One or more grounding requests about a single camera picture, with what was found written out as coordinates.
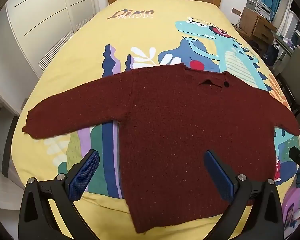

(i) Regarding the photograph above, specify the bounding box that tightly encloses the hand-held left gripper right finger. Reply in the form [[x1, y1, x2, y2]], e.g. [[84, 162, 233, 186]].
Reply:
[[204, 150, 283, 240]]

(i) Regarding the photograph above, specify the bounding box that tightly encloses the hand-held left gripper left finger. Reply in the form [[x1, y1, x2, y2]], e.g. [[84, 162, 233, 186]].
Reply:
[[18, 149, 100, 240]]

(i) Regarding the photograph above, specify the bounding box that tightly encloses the dark red knit sweater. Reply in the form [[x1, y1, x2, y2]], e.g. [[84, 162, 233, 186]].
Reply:
[[22, 64, 300, 233]]

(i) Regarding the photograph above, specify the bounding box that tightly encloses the grey chair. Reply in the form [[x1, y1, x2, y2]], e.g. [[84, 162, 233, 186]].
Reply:
[[275, 47, 300, 117]]

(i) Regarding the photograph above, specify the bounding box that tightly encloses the dark blue bag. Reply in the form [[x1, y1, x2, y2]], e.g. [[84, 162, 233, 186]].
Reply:
[[263, 43, 280, 67]]

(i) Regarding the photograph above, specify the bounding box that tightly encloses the cardboard box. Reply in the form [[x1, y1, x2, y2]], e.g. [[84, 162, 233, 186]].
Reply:
[[240, 6, 277, 45]]

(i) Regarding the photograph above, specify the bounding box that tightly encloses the white wardrobe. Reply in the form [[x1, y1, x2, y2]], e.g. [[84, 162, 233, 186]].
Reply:
[[0, 0, 108, 117]]

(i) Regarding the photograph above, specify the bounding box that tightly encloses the yellow dinosaur printed blanket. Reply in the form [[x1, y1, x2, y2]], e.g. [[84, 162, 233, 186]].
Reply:
[[9, 0, 300, 240]]

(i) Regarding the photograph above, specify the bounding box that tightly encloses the grey printer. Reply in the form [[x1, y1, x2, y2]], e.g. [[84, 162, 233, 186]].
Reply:
[[245, 0, 275, 18]]

